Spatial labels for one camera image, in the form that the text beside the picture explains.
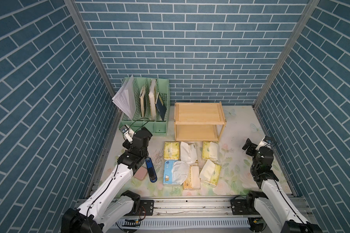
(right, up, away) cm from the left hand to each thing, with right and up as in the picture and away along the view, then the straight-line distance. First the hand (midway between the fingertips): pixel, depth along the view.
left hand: (143, 131), depth 79 cm
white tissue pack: (+25, -14, +10) cm, 31 cm away
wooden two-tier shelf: (+31, +5, +5) cm, 32 cm away
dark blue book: (+5, +16, +29) cm, 33 cm away
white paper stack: (-15, +20, +12) cm, 27 cm away
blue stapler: (+3, -24, +6) cm, 25 cm away
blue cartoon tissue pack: (+18, -23, +1) cm, 29 cm away
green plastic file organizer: (+4, 0, +25) cm, 25 cm away
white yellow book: (+2, +21, +13) cm, 25 cm away
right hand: (+65, -7, +4) cm, 65 cm away
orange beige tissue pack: (+27, -28, +1) cm, 39 cm away
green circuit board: (-4, -46, -6) cm, 46 cm away
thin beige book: (-6, +22, +20) cm, 30 cm away
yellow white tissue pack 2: (+37, -24, +3) cm, 45 cm away
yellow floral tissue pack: (+15, -13, +12) cm, 24 cm away
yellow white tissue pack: (+39, -13, +13) cm, 43 cm away
